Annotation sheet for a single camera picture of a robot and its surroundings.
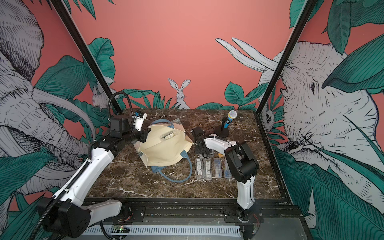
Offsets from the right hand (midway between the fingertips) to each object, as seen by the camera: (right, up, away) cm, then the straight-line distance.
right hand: (199, 148), depth 97 cm
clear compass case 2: (+11, -11, -6) cm, 17 cm away
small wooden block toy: (+14, -4, -1) cm, 14 cm away
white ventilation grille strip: (-16, -35, -26) cm, 47 cm away
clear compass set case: (+5, -11, -8) cm, 15 cm away
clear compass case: (0, -11, -9) cm, 14 cm away
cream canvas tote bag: (-22, -1, -5) cm, 22 cm away
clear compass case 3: (+17, -14, -9) cm, 23 cm away
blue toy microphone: (+20, +22, -9) cm, 31 cm away
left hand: (-27, +15, -19) cm, 36 cm away
